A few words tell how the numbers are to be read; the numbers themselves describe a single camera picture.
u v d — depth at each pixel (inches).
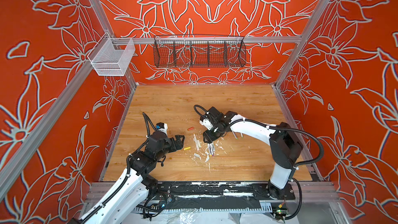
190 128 37.4
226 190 29.2
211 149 33.7
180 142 27.1
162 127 27.0
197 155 33.4
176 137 27.5
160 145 23.1
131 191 19.4
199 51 37.8
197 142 35.2
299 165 19.8
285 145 18.6
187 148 34.4
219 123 25.7
